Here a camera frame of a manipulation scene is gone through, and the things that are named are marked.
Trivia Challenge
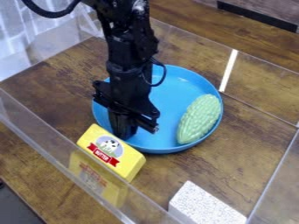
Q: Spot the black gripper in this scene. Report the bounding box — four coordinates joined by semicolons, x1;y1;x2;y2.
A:
92;60;161;140

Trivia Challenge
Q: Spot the yellow butter block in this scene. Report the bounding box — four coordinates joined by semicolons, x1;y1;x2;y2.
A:
77;124;145;182

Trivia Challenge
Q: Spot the green bitter melon toy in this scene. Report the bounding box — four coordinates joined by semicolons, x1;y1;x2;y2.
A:
176;94;220;144

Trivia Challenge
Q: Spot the blue round tray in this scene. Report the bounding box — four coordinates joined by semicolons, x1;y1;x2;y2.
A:
92;65;223;154

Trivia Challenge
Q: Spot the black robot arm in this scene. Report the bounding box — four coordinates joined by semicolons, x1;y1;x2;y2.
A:
92;0;160;139

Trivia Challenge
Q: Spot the white speckled foam block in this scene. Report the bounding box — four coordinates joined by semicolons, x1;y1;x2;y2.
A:
168;181;247;224

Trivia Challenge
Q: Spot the dark baseboard strip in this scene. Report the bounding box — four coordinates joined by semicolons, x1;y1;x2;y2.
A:
216;0;299;33

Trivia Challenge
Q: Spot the clear acrylic enclosure wall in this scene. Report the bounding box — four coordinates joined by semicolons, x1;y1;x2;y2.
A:
0;0;299;224

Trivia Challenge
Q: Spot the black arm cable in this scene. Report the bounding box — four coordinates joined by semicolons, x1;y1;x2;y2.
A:
21;0;85;19

